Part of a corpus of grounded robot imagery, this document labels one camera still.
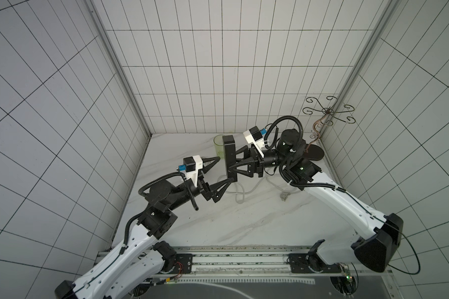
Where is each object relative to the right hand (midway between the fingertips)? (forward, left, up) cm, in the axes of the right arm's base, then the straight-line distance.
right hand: (230, 158), depth 58 cm
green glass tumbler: (+31, +9, -28) cm, 42 cm away
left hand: (-3, +2, -3) cm, 5 cm away
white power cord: (+7, -26, -38) cm, 46 cm away
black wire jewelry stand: (+38, -50, -41) cm, 75 cm away
